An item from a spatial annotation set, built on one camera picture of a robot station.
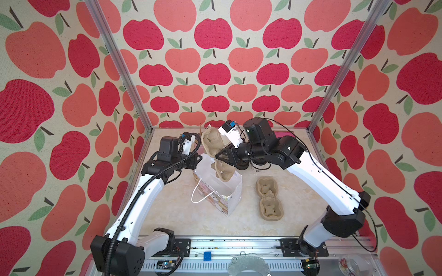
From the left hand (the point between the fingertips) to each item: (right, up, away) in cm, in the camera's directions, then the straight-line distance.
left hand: (204, 158), depth 75 cm
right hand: (+8, +3, -12) cm, 15 cm away
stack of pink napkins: (+47, +13, +38) cm, 62 cm away
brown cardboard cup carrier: (+32, -25, +7) cm, 41 cm away
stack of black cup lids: (+20, -5, +24) cm, 31 cm away
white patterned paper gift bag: (+9, -13, -12) cm, 20 cm away
